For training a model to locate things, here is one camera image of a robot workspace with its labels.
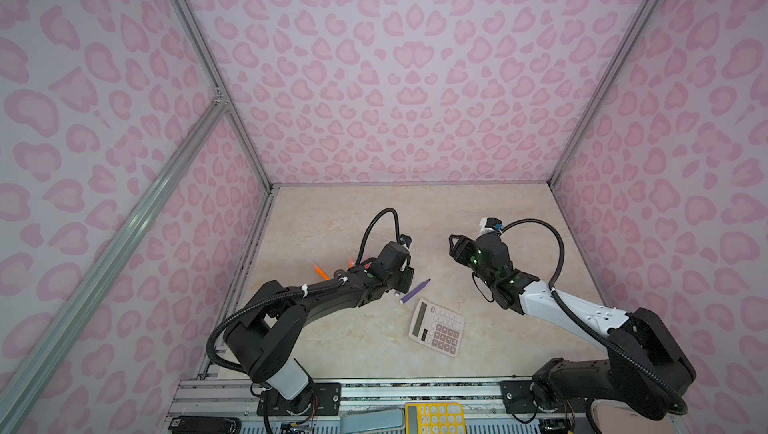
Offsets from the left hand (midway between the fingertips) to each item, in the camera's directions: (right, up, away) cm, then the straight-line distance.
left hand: (410, 267), depth 88 cm
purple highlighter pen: (0, -9, +2) cm, 9 cm away
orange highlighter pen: (-15, +4, -18) cm, 24 cm away
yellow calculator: (+5, -32, -18) cm, 37 cm away
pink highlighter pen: (-11, +4, -19) cm, 22 cm away
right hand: (+13, +9, -3) cm, 16 cm away
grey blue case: (-5, -31, -19) cm, 37 cm away
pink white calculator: (+7, -16, -5) cm, 18 cm away
